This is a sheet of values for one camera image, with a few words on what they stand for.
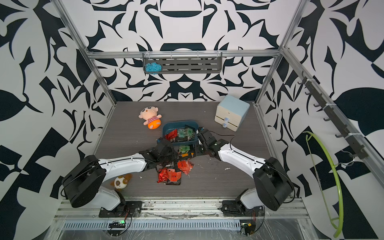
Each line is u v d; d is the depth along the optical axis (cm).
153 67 91
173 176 83
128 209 74
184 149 94
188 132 99
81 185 44
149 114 103
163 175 82
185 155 91
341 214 49
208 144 66
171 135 97
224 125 102
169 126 100
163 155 69
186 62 94
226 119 99
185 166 87
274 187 43
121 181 79
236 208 67
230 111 95
